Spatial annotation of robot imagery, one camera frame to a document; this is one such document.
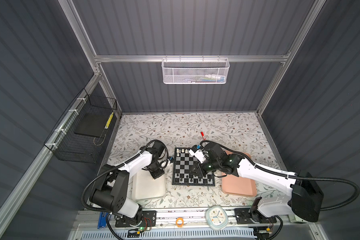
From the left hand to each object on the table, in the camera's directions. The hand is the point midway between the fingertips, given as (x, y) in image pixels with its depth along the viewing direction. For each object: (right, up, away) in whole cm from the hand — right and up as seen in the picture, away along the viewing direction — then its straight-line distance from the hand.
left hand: (156, 173), depth 87 cm
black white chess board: (+16, +5, +4) cm, 17 cm away
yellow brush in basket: (-24, +31, -8) cm, 40 cm away
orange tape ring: (+14, -19, -15) cm, 28 cm away
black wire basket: (-35, +22, -15) cm, 44 cm away
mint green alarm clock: (+32, -16, -16) cm, 40 cm away
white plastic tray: (-6, -6, -3) cm, 10 cm away
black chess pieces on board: (+21, -2, -5) cm, 21 cm away
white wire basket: (+25, +70, +24) cm, 78 cm away
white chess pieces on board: (+16, +11, +9) cm, 21 cm away
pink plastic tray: (+44, -6, -3) cm, 45 cm away
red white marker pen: (+30, +21, +18) cm, 41 cm away
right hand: (+20, +4, -12) cm, 24 cm away
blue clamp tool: (-23, -17, -16) cm, 33 cm away
